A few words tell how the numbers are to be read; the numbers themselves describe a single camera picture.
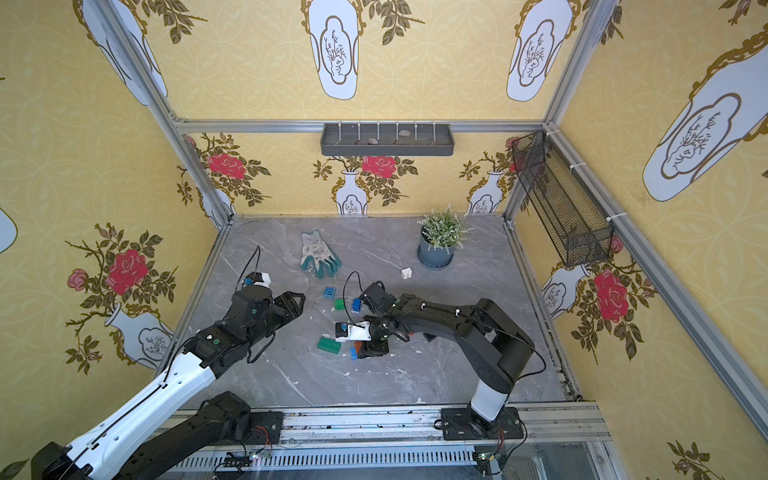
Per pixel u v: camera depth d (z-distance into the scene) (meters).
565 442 0.76
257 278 0.69
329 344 0.87
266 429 0.73
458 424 0.66
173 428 0.56
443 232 0.93
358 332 0.76
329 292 0.97
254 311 0.58
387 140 0.92
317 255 1.06
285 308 0.68
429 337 0.88
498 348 0.46
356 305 0.97
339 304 0.98
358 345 0.82
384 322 0.65
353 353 0.84
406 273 1.02
